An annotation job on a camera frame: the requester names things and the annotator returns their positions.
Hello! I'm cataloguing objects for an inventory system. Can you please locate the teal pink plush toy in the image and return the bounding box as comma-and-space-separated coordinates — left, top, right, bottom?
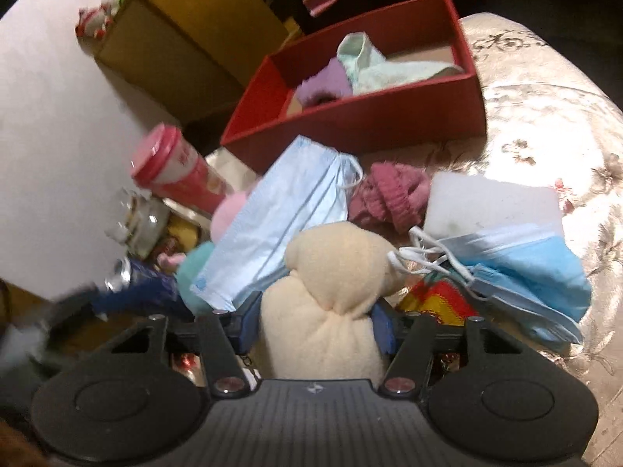
156, 187, 252, 315

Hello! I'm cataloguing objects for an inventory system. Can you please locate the cream plush toy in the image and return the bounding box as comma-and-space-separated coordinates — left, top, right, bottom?
251, 221, 405, 385

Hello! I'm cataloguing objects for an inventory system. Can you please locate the light blue face mask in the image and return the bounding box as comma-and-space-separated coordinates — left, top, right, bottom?
184, 136, 364, 314

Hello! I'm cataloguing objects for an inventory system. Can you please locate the white sponge block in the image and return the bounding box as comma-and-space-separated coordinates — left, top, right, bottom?
423, 172, 564, 239

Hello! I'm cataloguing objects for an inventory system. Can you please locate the maroon scrunchie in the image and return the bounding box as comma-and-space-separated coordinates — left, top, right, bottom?
348, 162, 431, 236

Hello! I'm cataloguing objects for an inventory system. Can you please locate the purple fuzzy cloth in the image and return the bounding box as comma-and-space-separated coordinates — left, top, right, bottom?
295, 57, 353, 109

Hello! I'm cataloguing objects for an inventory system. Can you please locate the mint green towel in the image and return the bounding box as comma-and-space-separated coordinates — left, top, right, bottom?
336, 32, 464, 95

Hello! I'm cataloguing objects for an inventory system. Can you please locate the colourful striped sock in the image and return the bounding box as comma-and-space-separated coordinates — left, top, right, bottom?
396, 277, 478, 326

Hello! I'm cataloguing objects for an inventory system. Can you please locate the blue drink can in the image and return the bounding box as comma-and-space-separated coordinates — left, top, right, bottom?
91, 256, 193, 321

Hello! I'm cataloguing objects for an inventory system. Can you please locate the glass jar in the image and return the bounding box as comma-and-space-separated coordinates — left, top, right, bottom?
104, 188, 170, 260

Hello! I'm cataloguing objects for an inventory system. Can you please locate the pink lidded cup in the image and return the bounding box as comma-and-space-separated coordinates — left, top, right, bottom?
130, 123, 232, 215

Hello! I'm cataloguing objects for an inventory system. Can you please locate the red cardboard box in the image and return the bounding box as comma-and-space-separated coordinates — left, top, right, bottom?
221, 0, 487, 173

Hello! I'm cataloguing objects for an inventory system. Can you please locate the wooden desk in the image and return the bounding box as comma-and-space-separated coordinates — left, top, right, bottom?
95, 0, 288, 123

